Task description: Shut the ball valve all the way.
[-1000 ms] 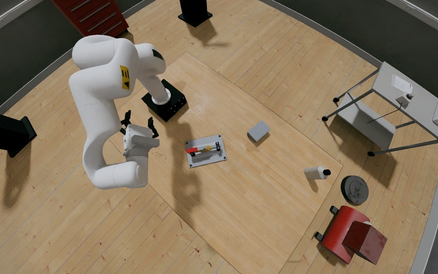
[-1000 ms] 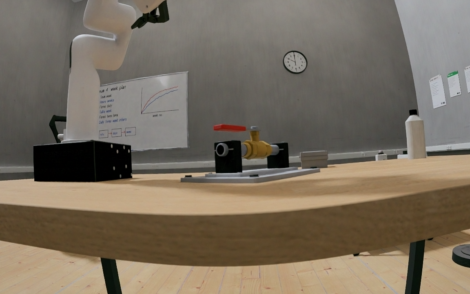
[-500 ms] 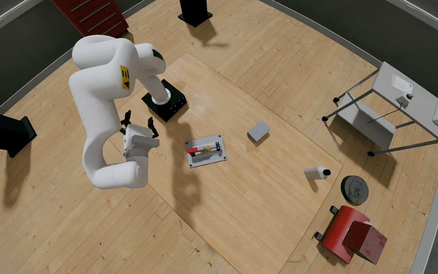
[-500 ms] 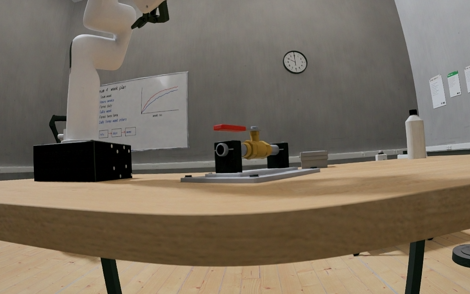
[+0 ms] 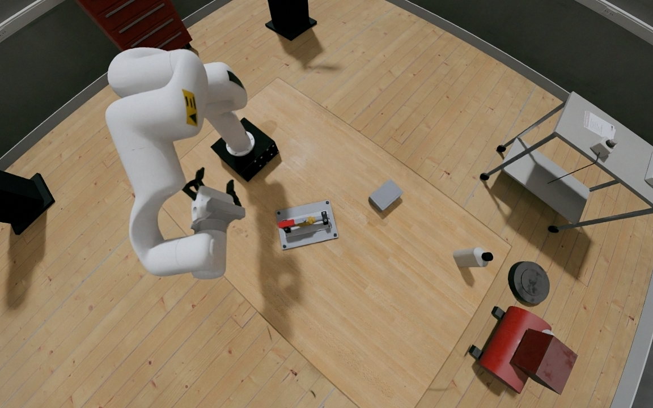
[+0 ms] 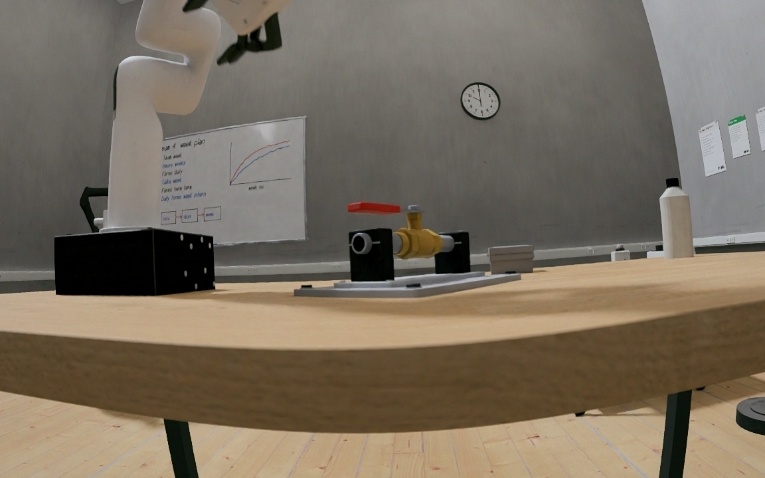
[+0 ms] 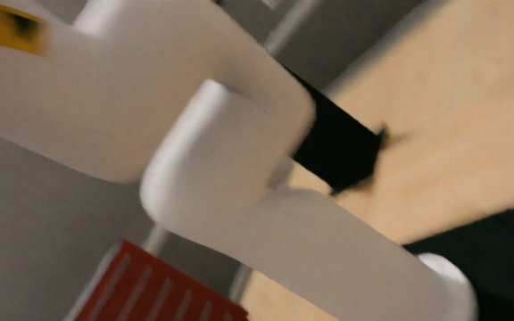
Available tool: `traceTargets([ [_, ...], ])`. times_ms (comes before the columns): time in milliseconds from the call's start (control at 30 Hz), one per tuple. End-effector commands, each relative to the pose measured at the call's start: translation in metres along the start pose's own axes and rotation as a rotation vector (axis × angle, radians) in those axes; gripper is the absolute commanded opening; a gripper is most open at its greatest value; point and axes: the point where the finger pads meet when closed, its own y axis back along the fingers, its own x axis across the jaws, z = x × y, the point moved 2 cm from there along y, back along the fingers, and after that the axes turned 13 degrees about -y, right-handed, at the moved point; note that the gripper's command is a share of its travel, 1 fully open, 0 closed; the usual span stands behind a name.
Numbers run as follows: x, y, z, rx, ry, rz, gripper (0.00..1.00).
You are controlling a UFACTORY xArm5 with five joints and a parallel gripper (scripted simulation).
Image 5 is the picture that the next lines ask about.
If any white bottle with black cap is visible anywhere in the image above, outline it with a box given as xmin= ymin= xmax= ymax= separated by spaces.
xmin=453 ymin=247 xmax=493 ymax=267

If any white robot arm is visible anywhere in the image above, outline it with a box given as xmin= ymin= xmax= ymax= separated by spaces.
xmin=105 ymin=47 xmax=255 ymax=279

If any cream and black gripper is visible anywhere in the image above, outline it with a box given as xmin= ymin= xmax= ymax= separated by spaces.
xmin=182 ymin=167 xmax=242 ymax=224

